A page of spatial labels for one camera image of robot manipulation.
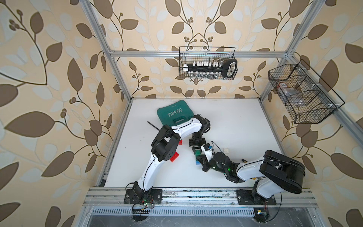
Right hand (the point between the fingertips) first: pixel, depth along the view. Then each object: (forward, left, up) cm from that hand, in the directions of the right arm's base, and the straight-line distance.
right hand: (197, 158), depth 85 cm
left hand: (+3, -3, 0) cm, 4 cm away
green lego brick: (+3, 0, +1) cm, 3 cm away
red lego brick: (+12, +10, -1) cm, 16 cm away
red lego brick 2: (+2, +14, -2) cm, 14 cm away
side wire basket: (+17, -58, +31) cm, 68 cm away
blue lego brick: (-3, 0, +1) cm, 3 cm away
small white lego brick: (+5, -19, -2) cm, 20 cm away
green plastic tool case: (+34, +14, +3) cm, 37 cm away
